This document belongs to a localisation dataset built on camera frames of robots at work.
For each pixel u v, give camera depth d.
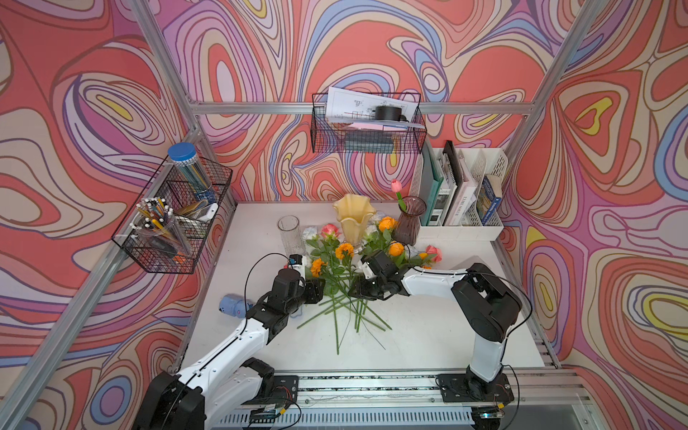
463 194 0.89
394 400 0.73
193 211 0.74
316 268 0.92
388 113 0.82
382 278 0.73
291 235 0.89
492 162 1.06
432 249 0.98
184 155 0.70
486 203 1.02
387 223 1.05
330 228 1.04
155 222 0.57
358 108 0.86
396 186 0.84
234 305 0.85
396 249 0.99
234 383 0.57
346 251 0.99
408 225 0.94
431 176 0.86
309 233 1.02
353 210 0.96
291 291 0.66
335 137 1.01
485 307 0.51
